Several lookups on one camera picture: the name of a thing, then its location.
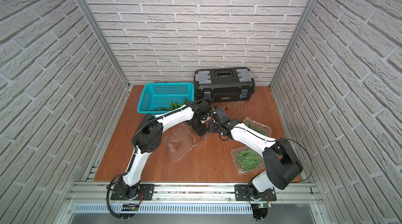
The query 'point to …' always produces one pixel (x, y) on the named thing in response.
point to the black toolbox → (223, 84)
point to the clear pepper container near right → (247, 160)
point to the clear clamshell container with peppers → (181, 139)
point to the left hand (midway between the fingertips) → (200, 128)
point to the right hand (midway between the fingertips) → (213, 125)
